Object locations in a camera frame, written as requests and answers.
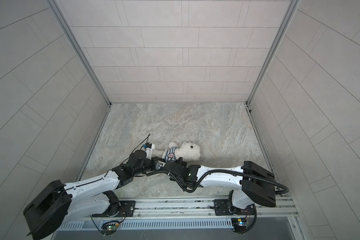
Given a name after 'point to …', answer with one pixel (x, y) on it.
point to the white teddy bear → (186, 150)
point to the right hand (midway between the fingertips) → (173, 167)
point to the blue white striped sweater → (169, 154)
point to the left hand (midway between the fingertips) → (169, 161)
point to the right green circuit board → (239, 224)
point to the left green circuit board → (109, 227)
